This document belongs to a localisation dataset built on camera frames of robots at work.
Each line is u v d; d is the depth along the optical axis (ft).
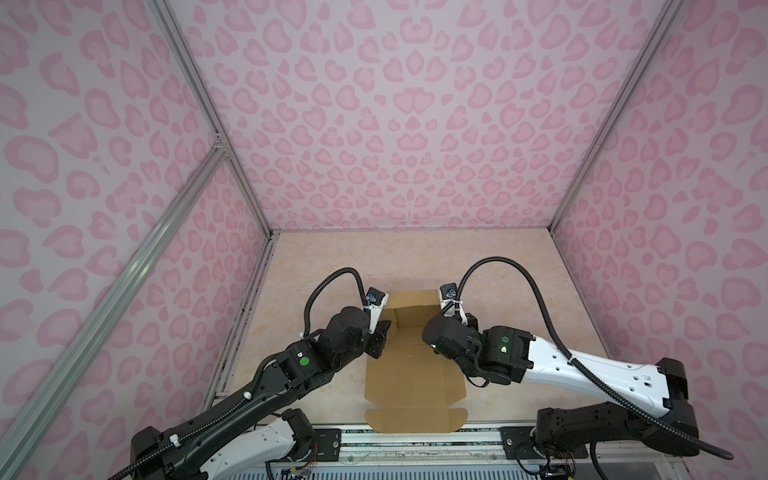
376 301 1.99
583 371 1.39
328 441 2.41
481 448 2.41
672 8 2.23
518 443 2.41
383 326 2.10
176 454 1.30
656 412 1.30
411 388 2.24
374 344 2.07
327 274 1.62
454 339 1.60
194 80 2.57
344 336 1.69
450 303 1.92
